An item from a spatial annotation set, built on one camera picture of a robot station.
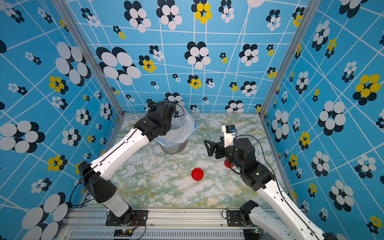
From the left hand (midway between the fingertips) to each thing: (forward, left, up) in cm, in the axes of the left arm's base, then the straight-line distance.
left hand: (149, 103), depth 72 cm
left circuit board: (-48, +13, -41) cm, 64 cm away
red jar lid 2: (-20, -24, -37) cm, 48 cm away
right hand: (-15, -32, -8) cm, 36 cm away
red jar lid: (-12, -42, -38) cm, 58 cm away
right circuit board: (-47, -53, -38) cm, 80 cm away
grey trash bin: (-6, -9, -32) cm, 34 cm away
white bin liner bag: (-6, -16, -12) cm, 21 cm away
